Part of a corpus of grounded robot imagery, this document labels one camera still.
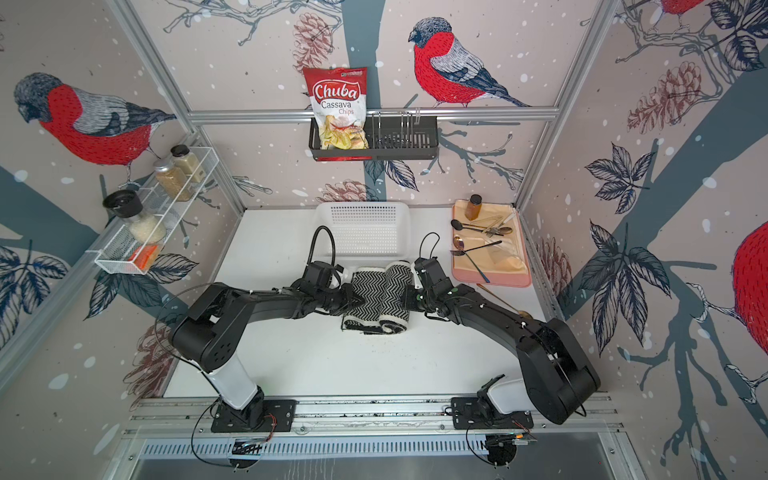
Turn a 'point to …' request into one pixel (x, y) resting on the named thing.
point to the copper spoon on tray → (459, 244)
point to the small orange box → (144, 256)
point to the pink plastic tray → (491, 248)
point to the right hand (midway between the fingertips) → (400, 297)
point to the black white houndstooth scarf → (384, 310)
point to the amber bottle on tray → (473, 207)
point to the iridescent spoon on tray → (502, 230)
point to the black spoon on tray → (457, 225)
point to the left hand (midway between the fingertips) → (370, 296)
